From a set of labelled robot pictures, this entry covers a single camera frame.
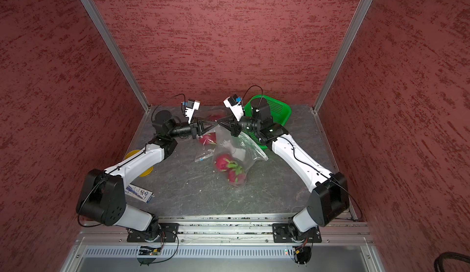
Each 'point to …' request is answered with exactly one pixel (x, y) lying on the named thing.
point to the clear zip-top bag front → (233, 155)
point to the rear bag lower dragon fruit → (208, 138)
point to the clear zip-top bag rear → (206, 117)
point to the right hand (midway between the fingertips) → (219, 124)
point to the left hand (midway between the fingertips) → (216, 127)
